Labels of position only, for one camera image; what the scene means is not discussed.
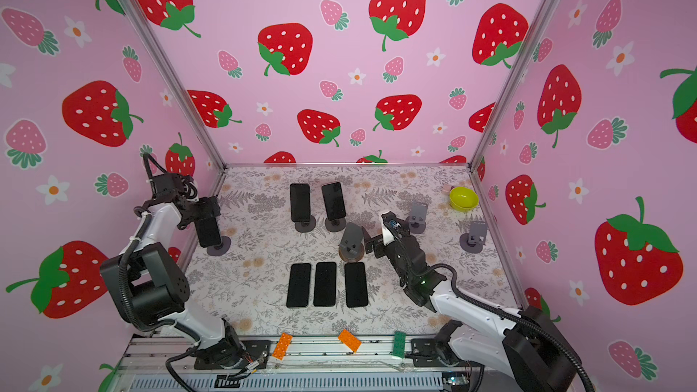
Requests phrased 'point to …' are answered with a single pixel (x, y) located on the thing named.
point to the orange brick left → (281, 347)
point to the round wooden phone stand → (351, 248)
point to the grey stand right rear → (417, 221)
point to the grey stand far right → (475, 241)
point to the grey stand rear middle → (336, 225)
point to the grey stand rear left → (306, 226)
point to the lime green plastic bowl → (463, 199)
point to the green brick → (399, 344)
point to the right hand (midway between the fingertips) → (377, 221)
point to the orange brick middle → (349, 340)
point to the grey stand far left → (221, 249)
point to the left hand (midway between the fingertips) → (204, 208)
